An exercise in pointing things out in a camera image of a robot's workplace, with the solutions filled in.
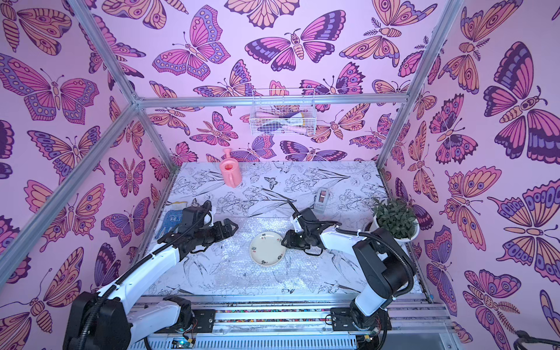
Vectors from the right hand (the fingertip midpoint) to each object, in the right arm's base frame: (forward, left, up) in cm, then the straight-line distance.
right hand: (285, 241), depth 90 cm
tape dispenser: (+21, -16, +1) cm, 26 cm away
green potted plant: (+3, -41, +16) cm, 44 cm away
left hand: (+1, +21, +8) cm, 22 cm away
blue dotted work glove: (+10, +52, -3) cm, 53 cm away
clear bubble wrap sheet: (-10, +24, -2) cm, 26 cm away
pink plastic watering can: (+32, +27, +9) cm, 43 cm away
